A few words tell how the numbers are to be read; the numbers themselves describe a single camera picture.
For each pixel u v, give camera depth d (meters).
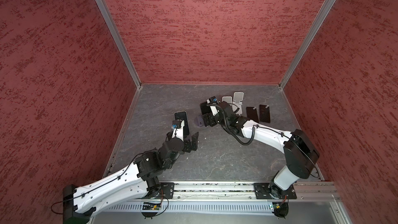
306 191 0.77
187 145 0.63
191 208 0.78
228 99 1.00
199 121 0.94
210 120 0.76
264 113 1.03
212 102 0.74
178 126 0.61
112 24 0.86
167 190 0.74
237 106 1.06
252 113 1.04
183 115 0.85
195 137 0.62
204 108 0.78
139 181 0.49
